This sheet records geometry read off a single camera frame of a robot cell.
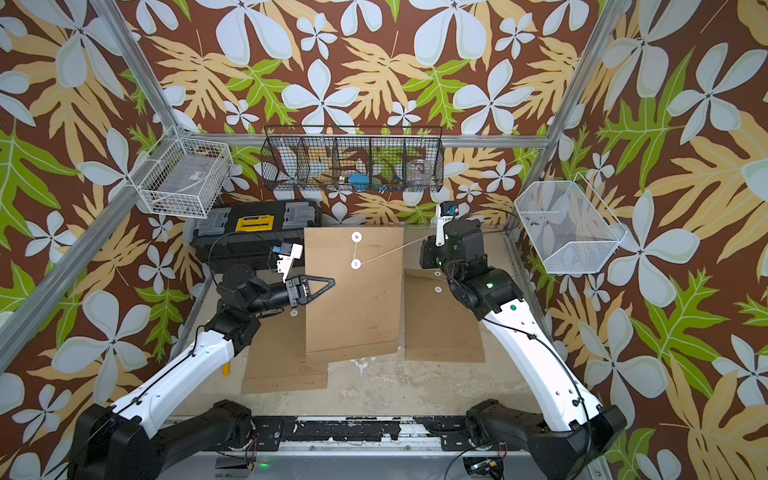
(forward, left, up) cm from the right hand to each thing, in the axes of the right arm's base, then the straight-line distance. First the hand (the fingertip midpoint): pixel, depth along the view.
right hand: (426, 236), depth 71 cm
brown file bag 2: (-6, -7, -36) cm, 38 cm away
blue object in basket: (+29, +18, -5) cm, 34 cm away
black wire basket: (+37, +20, -2) cm, 42 cm away
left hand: (-11, +22, -4) cm, 25 cm away
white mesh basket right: (+11, -43, -8) cm, 46 cm away
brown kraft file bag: (-17, +42, -33) cm, 56 cm away
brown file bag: (-15, +16, -13) cm, 25 cm away
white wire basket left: (+24, +69, 0) cm, 73 cm away
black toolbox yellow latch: (+19, +56, -18) cm, 62 cm away
